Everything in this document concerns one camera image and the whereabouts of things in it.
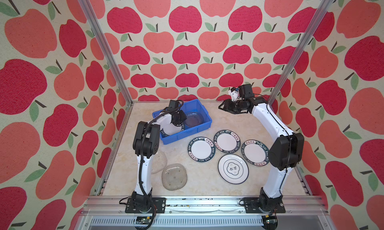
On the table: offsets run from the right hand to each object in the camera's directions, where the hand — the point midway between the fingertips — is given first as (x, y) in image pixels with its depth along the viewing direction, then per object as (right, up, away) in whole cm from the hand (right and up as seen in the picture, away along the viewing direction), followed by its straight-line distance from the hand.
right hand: (224, 107), depth 89 cm
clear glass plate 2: (-30, -40, -5) cm, 50 cm away
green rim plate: (-35, -15, +15) cm, 41 cm away
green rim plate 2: (+4, -23, +10) cm, 25 cm away
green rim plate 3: (-14, -27, +5) cm, 31 cm away
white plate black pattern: (+4, -37, -3) cm, 37 cm away
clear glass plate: (-40, -34, +1) cm, 53 cm away
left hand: (-22, -7, +16) cm, 28 cm away
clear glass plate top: (-19, -8, +19) cm, 28 cm away
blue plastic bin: (-20, +2, +23) cm, 30 cm away
